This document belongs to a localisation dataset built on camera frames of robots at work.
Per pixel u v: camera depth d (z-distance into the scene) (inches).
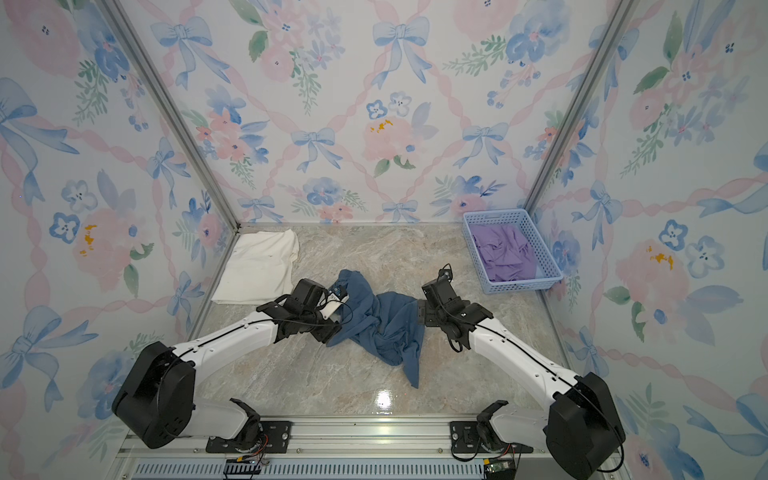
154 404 16.8
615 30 27.8
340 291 30.7
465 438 28.8
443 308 24.6
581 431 15.7
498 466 28.8
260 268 41.6
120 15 27.3
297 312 26.3
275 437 29.1
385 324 34.8
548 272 40.4
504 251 43.3
